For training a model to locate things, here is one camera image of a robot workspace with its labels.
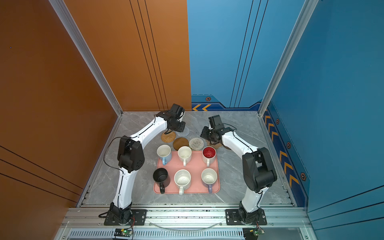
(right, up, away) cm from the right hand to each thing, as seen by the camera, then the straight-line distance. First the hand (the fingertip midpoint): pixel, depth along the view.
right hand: (200, 133), depth 92 cm
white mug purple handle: (+5, -24, -8) cm, 26 cm away
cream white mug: (-10, -13, +1) cm, 17 cm away
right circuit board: (+23, -46, -23) cm, 56 cm away
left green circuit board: (-38, -46, -22) cm, 63 cm away
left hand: (-12, +5, +6) cm, 15 cm away
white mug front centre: (-11, -25, -8) cm, 29 cm away
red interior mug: (+5, -14, +1) cm, 15 cm away
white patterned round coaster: (-3, -7, +8) cm, 11 cm away
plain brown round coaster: (-14, -6, +10) cm, 18 cm away
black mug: (-23, -23, -8) cm, 34 cm away
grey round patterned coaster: (-11, 0, +13) cm, 17 cm away
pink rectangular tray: (-3, -20, -3) cm, 20 cm away
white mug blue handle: (-22, -11, -1) cm, 25 cm away
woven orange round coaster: (-22, -3, +12) cm, 26 cm away
